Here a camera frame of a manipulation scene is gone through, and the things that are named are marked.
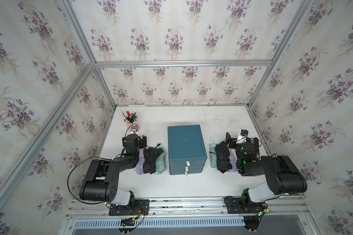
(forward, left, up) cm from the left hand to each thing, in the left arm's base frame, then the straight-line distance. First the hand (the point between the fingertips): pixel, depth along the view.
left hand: (136, 136), depth 93 cm
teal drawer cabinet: (-16, -31, +14) cm, 38 cm away
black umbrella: (-14, -10, +1) cm, 17 cm away
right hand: (-1, -64, +5) cm, 64 cm away
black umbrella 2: (-14, -54, -1) cm, 55 cm away
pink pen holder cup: (+9, +4, +4) cm, 10 cm away
